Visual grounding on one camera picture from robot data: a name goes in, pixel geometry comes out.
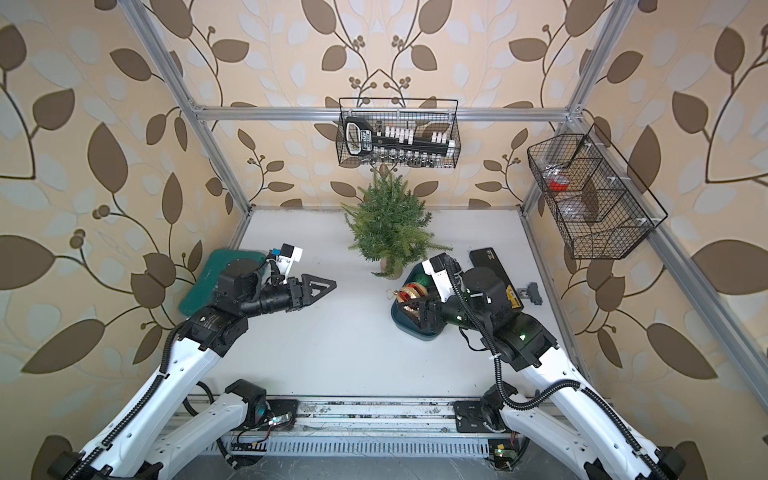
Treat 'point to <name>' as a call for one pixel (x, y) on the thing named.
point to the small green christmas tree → (390, 226)
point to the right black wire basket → (598, 201)
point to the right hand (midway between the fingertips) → (409, 300)
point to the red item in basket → (555, 186)
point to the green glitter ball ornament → (424, 279)
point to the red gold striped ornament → (408, 292)
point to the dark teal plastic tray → (399, 316)
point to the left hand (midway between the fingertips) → (326, 286)
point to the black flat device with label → (487, 258)
